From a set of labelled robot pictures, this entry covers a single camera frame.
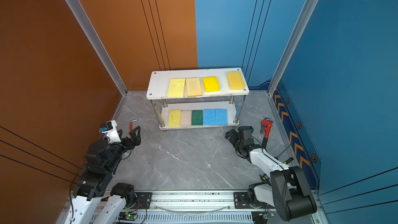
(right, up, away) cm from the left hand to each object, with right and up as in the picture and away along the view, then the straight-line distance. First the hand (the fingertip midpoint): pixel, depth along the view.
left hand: (132, 127), depth 70 cm
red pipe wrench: (+73, -3, +29) cm, 79 cm away
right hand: (+48, -9, +20) cm, 53 cm away
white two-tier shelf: (+29, +14, +24) cm, 40 cm away
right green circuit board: (+62, -40, -1) cm, 74 cm away
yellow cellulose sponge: (+15, +1, +24) cm, 28 cm away
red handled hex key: (-15, -4, +30) cm, 34 cm away
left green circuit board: (0, -41, -1) cm, 41 cm away
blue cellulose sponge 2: (+44, +2, +26) cm, 51 cm away
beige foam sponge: (+22, +2, +25) cm, 33 cm away
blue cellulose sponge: (+36, +2, +26) cm, 45 cm away
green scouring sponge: (+29, +2, +25) cm, 38 cm away
